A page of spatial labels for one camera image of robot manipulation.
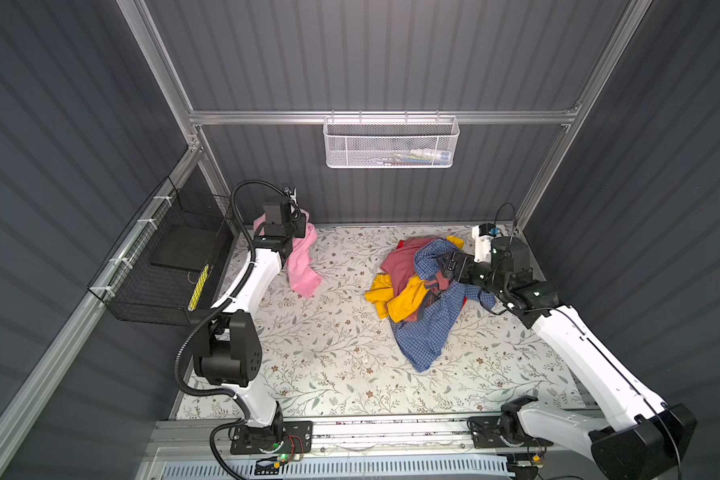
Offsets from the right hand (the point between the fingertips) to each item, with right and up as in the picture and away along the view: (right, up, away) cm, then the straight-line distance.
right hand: (454, 261), depth 75 cm
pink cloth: (-44, -5, +23) cm, 50 cm away
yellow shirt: (-12, -12, +13) cm, 22 cm away
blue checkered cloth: (-6, -23, +9) cm, 25 cm away
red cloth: (-4, -8, +12) cm, 15 cm away
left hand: (-45, +14, +12) cm, 49 cm away
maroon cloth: (-11, -1, +23) cm, 26 cm away
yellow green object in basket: (-62, -6, -6) cm, 63 cm away
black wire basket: (-75, -6, -10) cm, 76 cm away
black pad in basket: (-69, +4, -2) cm, 69 cm away
